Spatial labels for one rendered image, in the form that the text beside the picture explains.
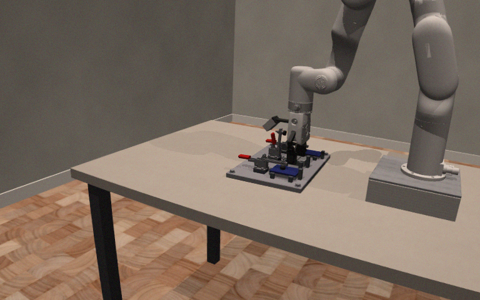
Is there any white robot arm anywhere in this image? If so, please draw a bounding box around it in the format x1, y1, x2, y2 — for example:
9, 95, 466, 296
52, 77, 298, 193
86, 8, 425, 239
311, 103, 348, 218
288, 0, 459, 181

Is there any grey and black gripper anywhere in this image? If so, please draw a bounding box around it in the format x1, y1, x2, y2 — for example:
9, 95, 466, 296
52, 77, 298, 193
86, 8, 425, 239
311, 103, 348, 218
286, 110, 312, 165

